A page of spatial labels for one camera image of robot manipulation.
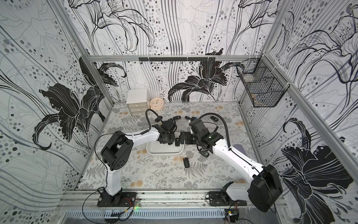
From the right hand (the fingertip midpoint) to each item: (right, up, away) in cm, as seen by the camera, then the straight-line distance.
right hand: (187, 136), depth 81 cm
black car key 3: (-7, -6, +12) cm, 15 cm away
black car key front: (0, -17, +3) cm, 17 cm away
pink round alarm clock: (-25, +22, +34) cm, 47 cm away
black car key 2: (+22, +10, +25) cm, 35 cm away
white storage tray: (-20, -10, +10) cm, 24 cm away
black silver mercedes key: (+1, +10, +26) cm, 28 cm away
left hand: (-10, -6, +15) cm, 19 cm away
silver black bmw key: (+11, -12, +7) cm, 18 cm away
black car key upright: (-3, +1, -11) cm, 11 cm away
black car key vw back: (-8, +10, +26) cm, 29 cm away
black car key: (-23, +8, +26) cm, 35 cm away
